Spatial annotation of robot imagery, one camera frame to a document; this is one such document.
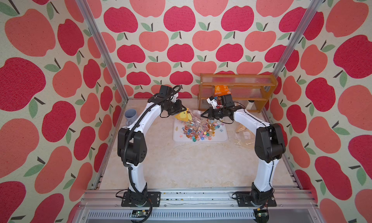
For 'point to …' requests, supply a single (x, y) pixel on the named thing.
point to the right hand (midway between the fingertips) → (202, 117)
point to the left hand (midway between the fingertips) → (186, 110)
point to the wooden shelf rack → (249, 90)
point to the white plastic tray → (221, 135)
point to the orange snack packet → (221, 90)
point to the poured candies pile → (195, 135)
